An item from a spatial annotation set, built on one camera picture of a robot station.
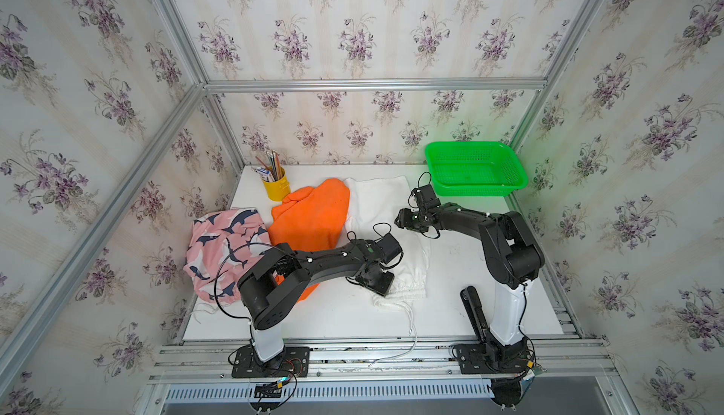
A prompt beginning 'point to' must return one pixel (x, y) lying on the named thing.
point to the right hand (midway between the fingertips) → (404, 220)
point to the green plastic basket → (474, 169)
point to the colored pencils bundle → (273, 171)
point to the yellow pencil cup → (277, 190)
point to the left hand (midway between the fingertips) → (388, 288)
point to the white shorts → (376, 201)
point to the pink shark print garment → (222, 248)
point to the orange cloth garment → (311, 218)
